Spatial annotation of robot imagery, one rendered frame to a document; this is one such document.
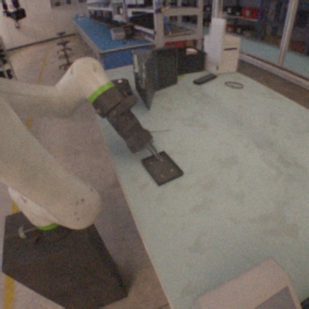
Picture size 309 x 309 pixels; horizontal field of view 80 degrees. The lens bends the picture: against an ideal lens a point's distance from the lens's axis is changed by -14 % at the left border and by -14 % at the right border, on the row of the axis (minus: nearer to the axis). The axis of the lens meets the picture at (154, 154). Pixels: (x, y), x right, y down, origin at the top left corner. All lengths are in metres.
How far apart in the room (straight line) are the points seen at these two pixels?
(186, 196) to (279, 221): 0.24
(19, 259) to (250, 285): 0.71
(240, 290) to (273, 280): 0.05
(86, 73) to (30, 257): 0.61
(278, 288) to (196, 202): 0.30
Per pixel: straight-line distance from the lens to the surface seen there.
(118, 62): 2.55
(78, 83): 0.64
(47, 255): 0.78
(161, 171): 0.60
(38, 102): 0.60
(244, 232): 0.52
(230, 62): 1.36
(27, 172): 0.37
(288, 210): 0.60
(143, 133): 0.63
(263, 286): 0.32
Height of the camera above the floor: 1.43
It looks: 41 degrees down
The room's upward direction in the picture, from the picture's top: 4 degrees counter-clockwise
